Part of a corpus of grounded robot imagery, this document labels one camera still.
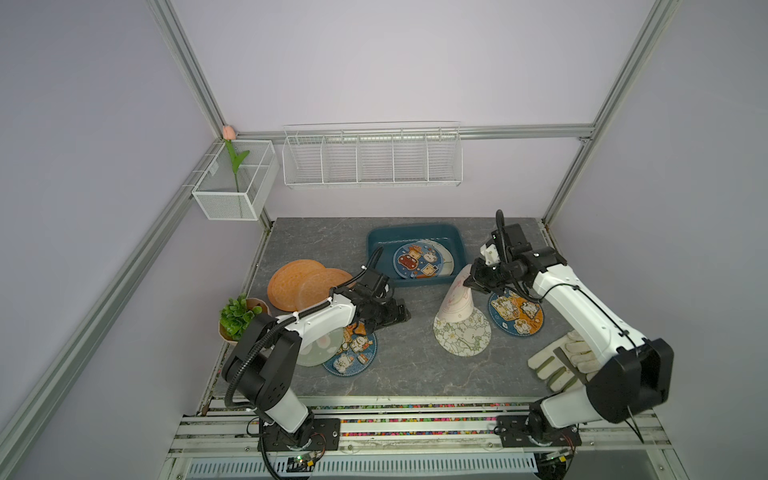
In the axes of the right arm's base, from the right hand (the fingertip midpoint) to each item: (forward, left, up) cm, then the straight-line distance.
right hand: (463, 281), depth 81 cm
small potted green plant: (-8, +61, -3) cm, 61 cm away
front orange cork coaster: (+11, +46, -19) cm, 51 cm away
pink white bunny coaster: (-6, +2, -2) cm, 7 cm away
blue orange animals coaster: (-12, +30, -18) cm, 37 cm away
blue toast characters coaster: (+20, +10, -17) cm, 28 cm away
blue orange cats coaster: (-1, -20, -19) cm, 28 cm away
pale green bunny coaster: (-12, +42, -18) cm, 47 cm away
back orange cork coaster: (+13, +57, -18) cm, 61 cm away
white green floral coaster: (-9, -2, -18) cm, 20 cm away
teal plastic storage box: (+30, +23, -17) cm, 41 cm away
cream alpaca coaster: (+21, 0, -18) cm, 28 cm away
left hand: (-6, +17, -12) cm, 22 cm away
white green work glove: (-18, -25, -17) cm, 36 cm away
